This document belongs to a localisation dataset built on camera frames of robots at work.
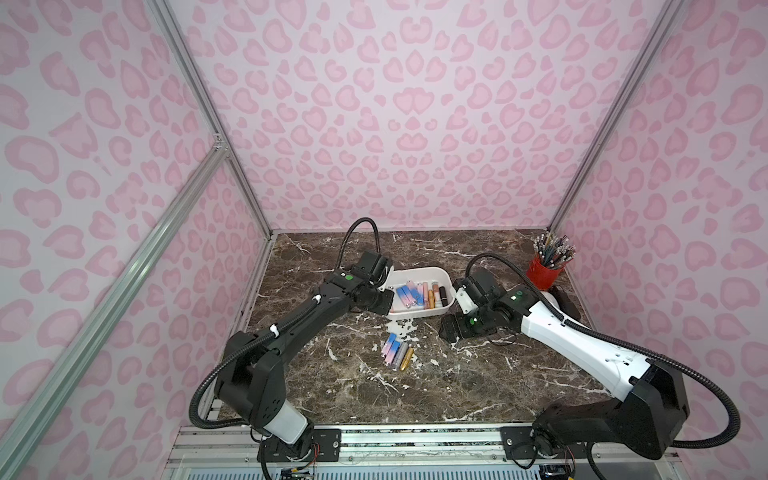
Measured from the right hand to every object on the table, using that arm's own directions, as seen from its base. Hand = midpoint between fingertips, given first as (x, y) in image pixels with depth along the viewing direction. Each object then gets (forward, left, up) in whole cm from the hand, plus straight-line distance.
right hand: (454, 331), depth 79 cm
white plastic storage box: (+23, +15, -8) cm, 29 cm away
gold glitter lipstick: (-4, +13, -11) cm, 18 cm away
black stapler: (+15, -38, -10) cm, 42 cm away
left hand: (+8, +18, +1) cm, 20 cm away
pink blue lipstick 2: (+1, +18, -10) cm, 21 cm away
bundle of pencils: (+26, -33, +2) cm, 42 cm away
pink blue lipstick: (+17, +14, -10) cm, 24 cm away
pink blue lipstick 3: (-3, +17, -10) cm, 20 cm away
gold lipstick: (+16, +4, -11) cm, 20 cm away
